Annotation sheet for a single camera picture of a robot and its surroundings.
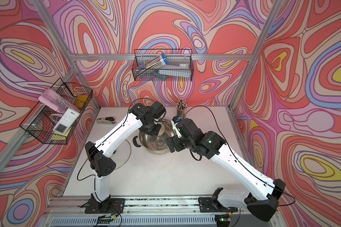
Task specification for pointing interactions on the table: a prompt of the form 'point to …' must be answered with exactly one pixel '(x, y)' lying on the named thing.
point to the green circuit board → (106, 219)
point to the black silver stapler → (106, 120)
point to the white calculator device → (66, 121)
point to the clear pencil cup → (181, 106)
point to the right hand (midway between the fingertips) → (177, 142)
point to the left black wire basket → (55, 118)
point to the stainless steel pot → (154, 144)
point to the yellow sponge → (80, 100)
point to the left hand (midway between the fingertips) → (156, 133)
